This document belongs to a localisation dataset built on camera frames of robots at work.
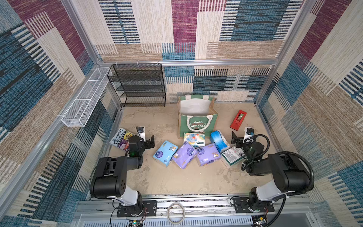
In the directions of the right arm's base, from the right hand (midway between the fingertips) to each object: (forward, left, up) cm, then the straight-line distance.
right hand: (241, 133), depth 91 cm
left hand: (+1, +61, -2) cm, 61 cm away
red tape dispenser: (+15, -3, -5) cm, 16 cm away
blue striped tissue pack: (-4, +15, -1) cm, 16 cm away
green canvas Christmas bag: (+12, +27, +5) cm, 30 cm away
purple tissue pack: (-14, +36, -2) cm, 38 cm away
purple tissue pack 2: (-12, +22, -4) cm, 25 cm away
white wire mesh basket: (-3, +88, +25) cm, 91 cm away
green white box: (-14, +8, -4) cm, 16 cm away
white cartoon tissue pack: (-2, +28, -4) cm, 29 cm away
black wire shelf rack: (+38, +70, +10) cm, 81 cm away
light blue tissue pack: (-11, +48, -3) cm, 50 cm away
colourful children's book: (0, +79, -6) cm, 79 cm away
